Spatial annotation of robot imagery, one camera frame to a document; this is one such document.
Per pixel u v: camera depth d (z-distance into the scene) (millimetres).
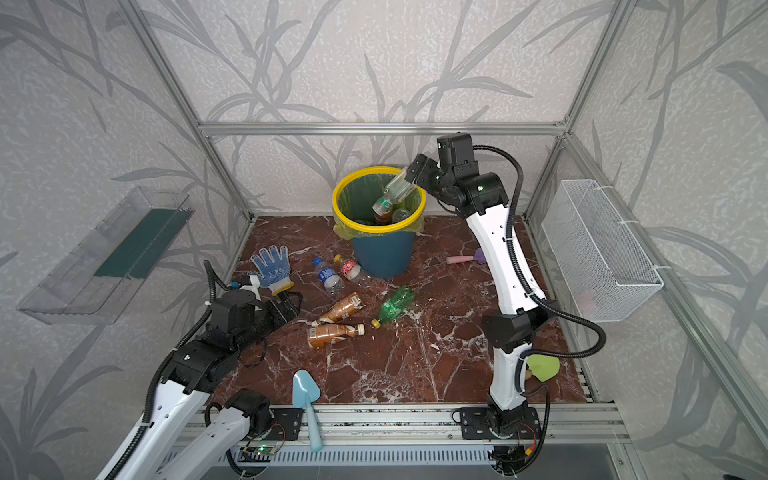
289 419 740
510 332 461
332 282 983
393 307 906
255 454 722
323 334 839
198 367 470
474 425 727
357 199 943
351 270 999
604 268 619
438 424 753
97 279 643
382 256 976
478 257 1083
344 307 890
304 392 786
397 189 865
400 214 929
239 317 533
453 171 524
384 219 978
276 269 1044
